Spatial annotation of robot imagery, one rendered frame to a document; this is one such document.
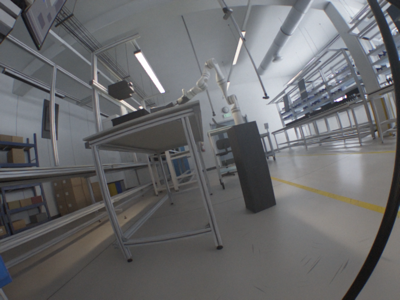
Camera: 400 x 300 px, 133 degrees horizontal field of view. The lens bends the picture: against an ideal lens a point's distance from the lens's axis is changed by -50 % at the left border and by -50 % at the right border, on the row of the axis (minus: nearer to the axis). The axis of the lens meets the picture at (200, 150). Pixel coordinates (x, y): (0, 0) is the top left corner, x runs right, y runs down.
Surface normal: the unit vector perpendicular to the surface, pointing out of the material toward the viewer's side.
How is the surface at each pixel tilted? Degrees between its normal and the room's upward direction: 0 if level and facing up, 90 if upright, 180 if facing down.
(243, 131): 90
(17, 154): 90
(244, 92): 90
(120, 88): 90
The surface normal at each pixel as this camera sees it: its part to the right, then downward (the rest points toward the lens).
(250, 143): 0.12, -0.09
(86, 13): 0.26, 0.97
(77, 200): 0.97, -0.26
